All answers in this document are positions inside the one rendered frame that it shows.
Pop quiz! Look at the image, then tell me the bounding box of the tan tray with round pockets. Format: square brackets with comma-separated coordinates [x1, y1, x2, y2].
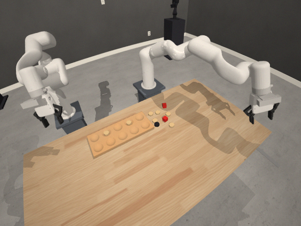
[87, 111, 154, 158]

